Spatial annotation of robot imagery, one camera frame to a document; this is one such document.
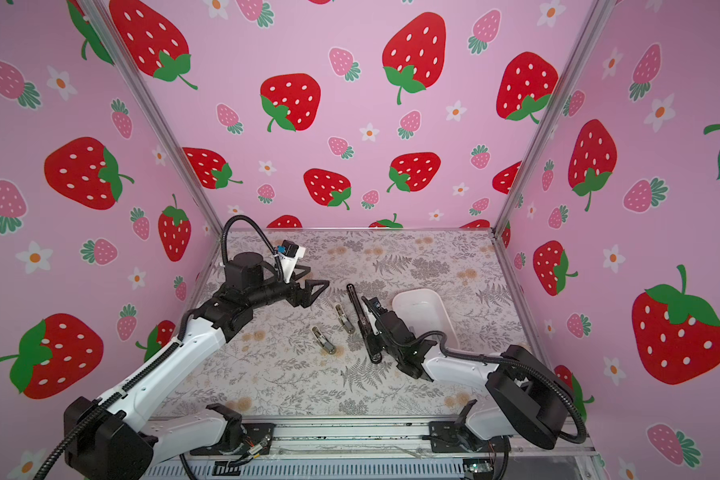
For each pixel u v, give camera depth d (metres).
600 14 0.69
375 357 0.88
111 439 0.38
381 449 0.73
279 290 0.65
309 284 0.66
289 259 0.65
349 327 0.93
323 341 0.90
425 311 0.98
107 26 0.70
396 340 0.64
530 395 0.43
